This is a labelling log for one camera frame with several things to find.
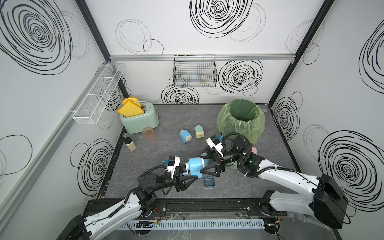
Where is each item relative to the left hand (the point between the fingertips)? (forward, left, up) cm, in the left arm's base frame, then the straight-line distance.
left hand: (194, 175), depth 65 cm
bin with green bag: (+39, -29, -5) cm, 49 cm away
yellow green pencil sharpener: (+33, -3, -14) cm, 36 cm away
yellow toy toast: (+40, +40, +1) cm, 56 cm away
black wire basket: (+63, +1, +12) cm, 65 cm away
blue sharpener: (+2, 0, +6) cm, 6 cm away
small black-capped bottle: (+22, +39, -13) cm, 46 cm away
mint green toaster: (+36, +38, -11) cm, 54 cm away
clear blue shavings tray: (+4, -9, -20) cm, 22 cm away
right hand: (+2, -2, +6) cm, 6 cm away
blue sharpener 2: (+29, +6, -14) cm, 32 cm away
